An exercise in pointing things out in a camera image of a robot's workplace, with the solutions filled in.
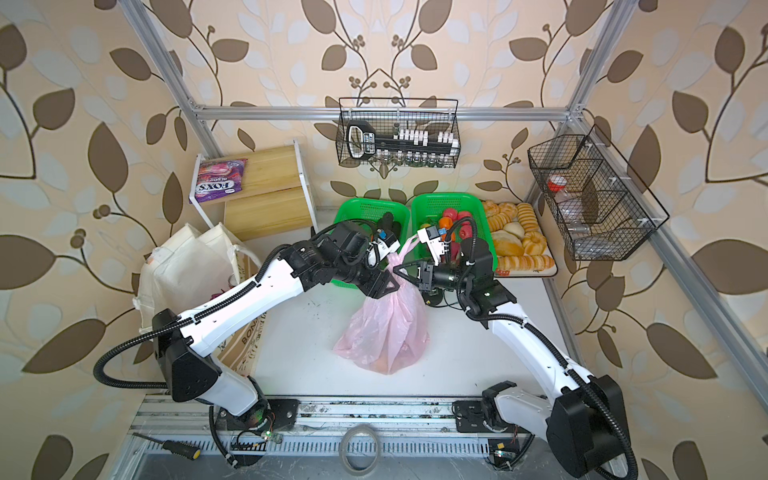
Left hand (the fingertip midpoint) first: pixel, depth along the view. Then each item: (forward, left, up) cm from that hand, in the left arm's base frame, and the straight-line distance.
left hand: (394, 279), depth 72 cm
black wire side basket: (+16, -51, +10) cm, 54 cm away
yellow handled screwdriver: (-34, +49, -23) cm, 64 cm away
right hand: (0, 0, +3) cm, 3 cm away
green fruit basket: (+44, -12, -20) cm, 50 cm away
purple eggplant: (+34, +4, -18) cm, 39 cm away
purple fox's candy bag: (+24, +49, +10) cm, 56 cm away
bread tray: (+28, -44, -21) cm, 56 cm away
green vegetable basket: (+43, +11, -20) cm, 49 cm away
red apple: (+41, -20, -19) cm, 50 cm away
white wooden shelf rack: (+38, +44, -10) cm, 59 cm away
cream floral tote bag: (+6, +57, -8) cm, 58 cm away
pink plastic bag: (-9, +1, -8) cm, 12 cm away
